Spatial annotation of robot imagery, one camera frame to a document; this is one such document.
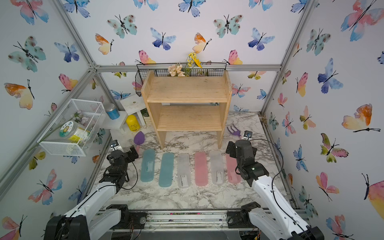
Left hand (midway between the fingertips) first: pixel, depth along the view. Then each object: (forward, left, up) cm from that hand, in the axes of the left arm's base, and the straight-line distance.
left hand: (126, 146), depth 85 cm
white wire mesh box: (+11, +18, +16) cm, 27 cm away
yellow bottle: (+22, +3, -2) cm, 22 cm away
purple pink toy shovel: (+15, 0, -13) cm, 20 cm away
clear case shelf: (-9, -32, -14) cm, 36 cm away
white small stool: (+24, 0, +9) cm, 26 cm away
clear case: (-5, -52, -14) cm, 54 cm away
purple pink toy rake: (+19, -69, -13) cm, 73 cm away
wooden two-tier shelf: (+49, -39, -13) cm, 64 cm away
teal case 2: (-8, -21, -14) cm, 26 cm away
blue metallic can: (+20, +11, +7) cm, 24 cm away
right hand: (-3, -63, +6) cm, 63 cm away
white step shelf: (+15, +14, +4) cm, 21 cm away
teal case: (-6, -10, -12) cm, 17 cm away
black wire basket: (+40, -5, +21) cm, 45 cm away
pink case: (-8, -42, -14) cm, 45 cm away
